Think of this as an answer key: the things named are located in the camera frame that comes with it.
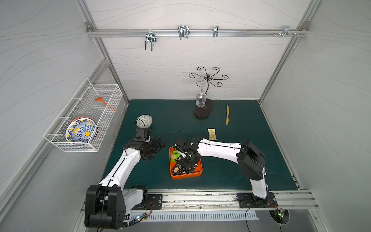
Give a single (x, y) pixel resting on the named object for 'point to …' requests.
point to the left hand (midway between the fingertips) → (161, 147)
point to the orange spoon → (101, 99)
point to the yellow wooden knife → (227, 115)
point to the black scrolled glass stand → (203, 111)
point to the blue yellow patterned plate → (82, 129)
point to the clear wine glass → (201, 99)
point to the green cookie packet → (175, 155)
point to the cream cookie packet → (212, 134)
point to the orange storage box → (178, 169)
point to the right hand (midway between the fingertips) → (186, 165)
